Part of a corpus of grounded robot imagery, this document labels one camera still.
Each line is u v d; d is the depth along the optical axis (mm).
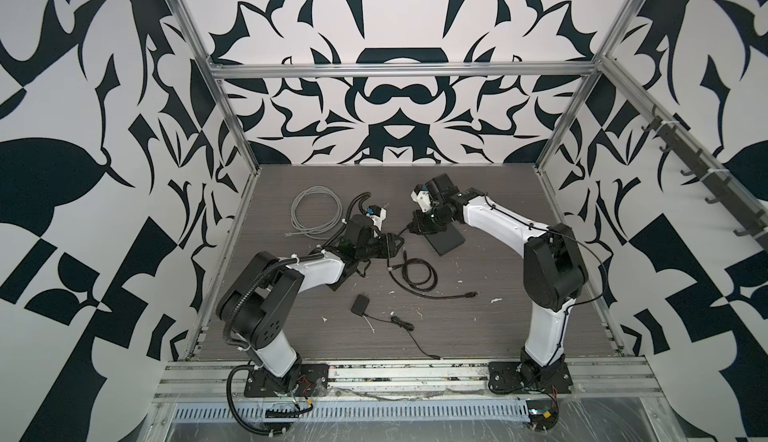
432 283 898
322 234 1012
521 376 674
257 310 455
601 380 761
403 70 898
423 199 869
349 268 686
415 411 712
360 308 850
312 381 740
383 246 806
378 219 832
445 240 986
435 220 792
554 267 507
